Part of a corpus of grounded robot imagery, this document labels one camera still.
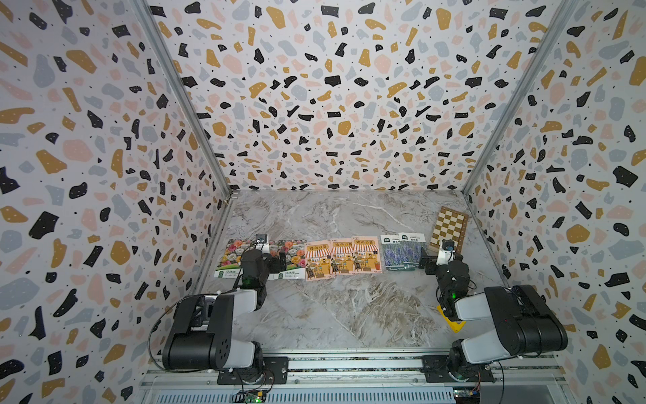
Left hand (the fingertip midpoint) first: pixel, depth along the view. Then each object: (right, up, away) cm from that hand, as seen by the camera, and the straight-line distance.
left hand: (272, 249), depth 92 cm
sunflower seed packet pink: (+16, -5, +6) cm, 18 cm away
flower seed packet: (+7, -2, +8) cm, 11 cm away
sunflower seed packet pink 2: (+25, -3, +8) cm, 27 cm away
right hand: (+61, 0, -1) cm, 61 cm away
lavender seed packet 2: (+53, -1, +11) cm, 55 cm away
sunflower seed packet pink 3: (+35, -2, +8) cm, 36 cm away
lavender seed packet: (+46, -4, +8) cm, 47 cm away
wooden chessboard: (+72, +8, +14) cm, 74 cm away
